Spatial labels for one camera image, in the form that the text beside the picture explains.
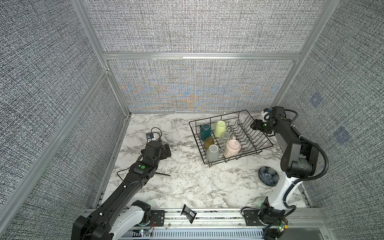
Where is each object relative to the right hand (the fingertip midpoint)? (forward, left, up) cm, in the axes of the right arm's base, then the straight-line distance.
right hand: (257, 125), depth 98 cm
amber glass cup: (-12, +33, -2) cm, 35 cm away
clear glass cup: (-8, +22, -2) cm, 23 cm away
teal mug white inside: (-4, +34, 0) cm, 34 cm away
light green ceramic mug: (-2, +25, +1) cm, 25 cm away
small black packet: (-49, +44, -9) cm, 67 cm away
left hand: (-20, +60, +6) cm, 63 cm away
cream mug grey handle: (-21, +31, 0) cm, 37 cm away
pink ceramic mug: (-19, +20, +3) cm, 28 cm away
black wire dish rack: (+10, +8, -10) cm, 16 cm away
